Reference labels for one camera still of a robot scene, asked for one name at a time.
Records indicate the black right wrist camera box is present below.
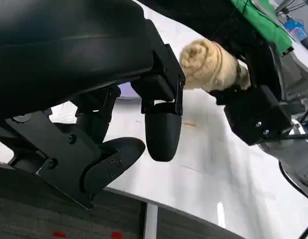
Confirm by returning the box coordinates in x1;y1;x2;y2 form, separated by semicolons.
223;86;293;146

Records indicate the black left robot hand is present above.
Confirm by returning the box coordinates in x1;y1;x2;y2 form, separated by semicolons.
0;0;187;210

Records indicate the blue box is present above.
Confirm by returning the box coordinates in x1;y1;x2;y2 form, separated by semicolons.
284;19;308;42

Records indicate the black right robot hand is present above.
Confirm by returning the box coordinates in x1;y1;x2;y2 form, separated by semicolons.
209;34;285;105

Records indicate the lilac plate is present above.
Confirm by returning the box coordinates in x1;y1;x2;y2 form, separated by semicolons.
118;83;142;101

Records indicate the white table leg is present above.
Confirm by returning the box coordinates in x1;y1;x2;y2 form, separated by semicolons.
143;202;158;239

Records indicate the green cloth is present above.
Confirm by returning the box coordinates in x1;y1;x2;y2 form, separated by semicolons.
229;0;294;57

